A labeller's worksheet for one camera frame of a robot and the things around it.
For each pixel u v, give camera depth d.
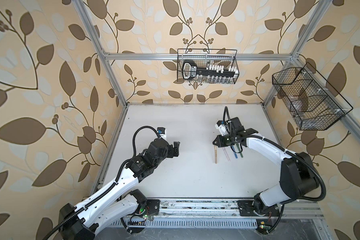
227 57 0.91
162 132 0.65
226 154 0.93
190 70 0.83
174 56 0.90
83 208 0.41
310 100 0.76
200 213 0.74
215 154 0.87
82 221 0.39
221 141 0.77
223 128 0.81
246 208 0.72
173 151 0.69
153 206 0.75
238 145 0.72
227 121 0.71
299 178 0.44
